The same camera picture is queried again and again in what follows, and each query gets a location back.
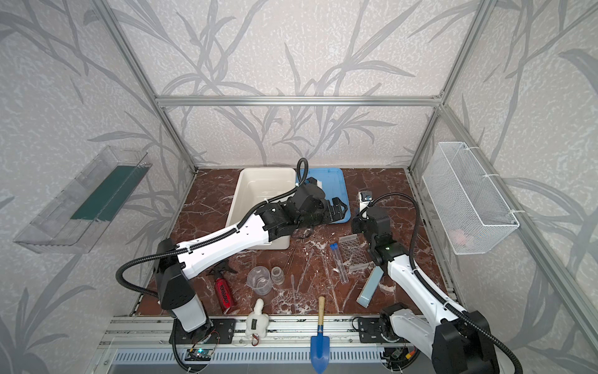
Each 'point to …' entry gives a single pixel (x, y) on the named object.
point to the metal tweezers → (290, 260)
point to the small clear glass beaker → (277, 275)
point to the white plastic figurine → (258, 322)
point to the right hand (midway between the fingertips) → (360, 202)
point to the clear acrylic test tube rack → (354, 252)
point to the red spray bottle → (223, 291)
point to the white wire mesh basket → (473, 215)
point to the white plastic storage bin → (255, 186)
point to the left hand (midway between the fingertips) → (342, 205)
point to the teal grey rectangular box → (369, 289)
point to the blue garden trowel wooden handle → (320, 344)
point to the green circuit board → (198, 354)
